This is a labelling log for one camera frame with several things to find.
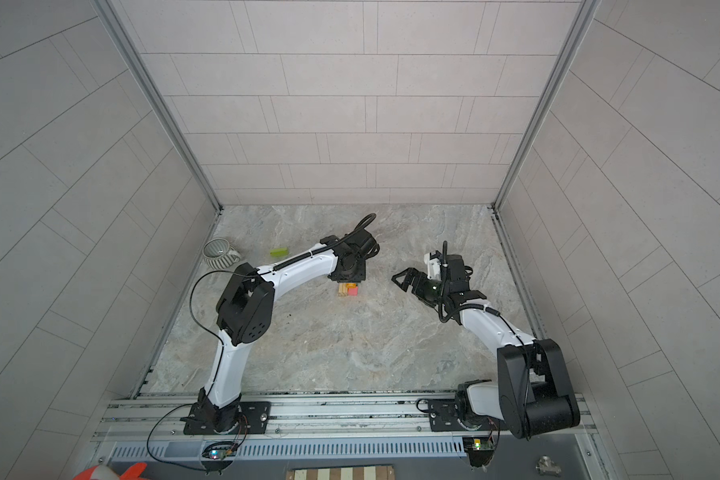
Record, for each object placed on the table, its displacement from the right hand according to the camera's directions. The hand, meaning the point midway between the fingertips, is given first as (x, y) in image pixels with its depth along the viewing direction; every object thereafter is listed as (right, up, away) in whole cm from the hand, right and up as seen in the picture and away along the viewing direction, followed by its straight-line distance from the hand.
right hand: (401, 284), depth 85 cm
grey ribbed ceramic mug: (-60, +7, +14) cm, 62 cm away
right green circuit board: (+17, -35, -17) cm, 42 cm away
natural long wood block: (-18, -3, +6) cm, 19 cm away
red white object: (-62, -33, -26) cm, 75 cm away
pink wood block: (-14, -4, +7) cm, 16 cm away
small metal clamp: (+29, -35, -21) cm, 51 cm away
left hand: (-11, +2, +8) cm, 14 cm away
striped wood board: (-9, -36, -22) cm, 43 cm away
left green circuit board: (-41, -32, -21) cm, 57 cm away
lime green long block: (-41, +8, +17) cm, 45 cm away
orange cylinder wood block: (-15, -1, +4) cm, 15 cm away
